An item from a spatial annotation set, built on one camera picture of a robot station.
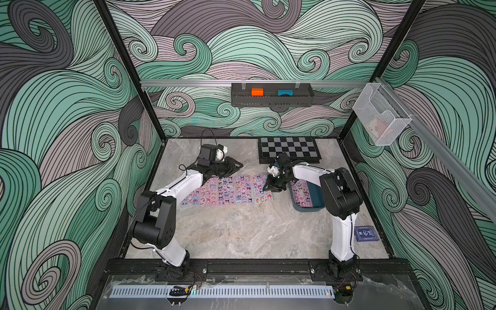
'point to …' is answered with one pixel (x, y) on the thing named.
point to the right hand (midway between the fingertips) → (267, 189)
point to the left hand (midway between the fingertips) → (241, 164)
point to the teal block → (279, 92)
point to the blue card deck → (365, 233)
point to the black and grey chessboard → (302, 148)
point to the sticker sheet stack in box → (301, 193)
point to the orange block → (257, 92)
